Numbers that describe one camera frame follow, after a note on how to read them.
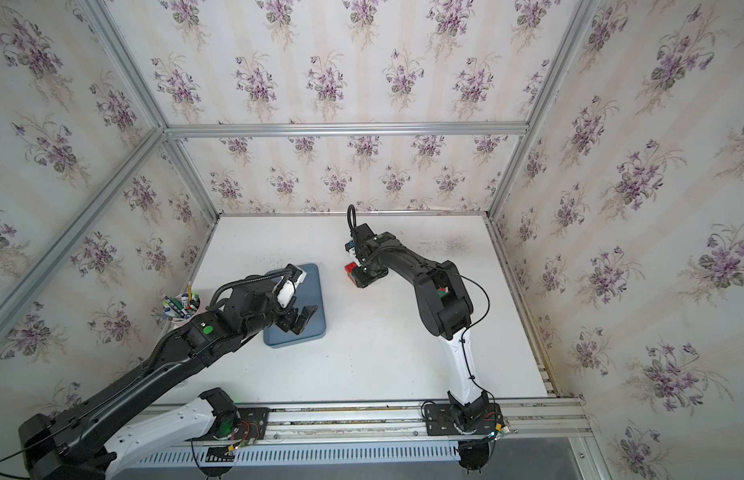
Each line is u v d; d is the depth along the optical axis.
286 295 0.64
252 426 0.72
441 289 0.62
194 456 0.69
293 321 0.65
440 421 0.73
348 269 1.01
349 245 0.91
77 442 0.38
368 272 0.84
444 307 0.55
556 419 0.76
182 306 0.84
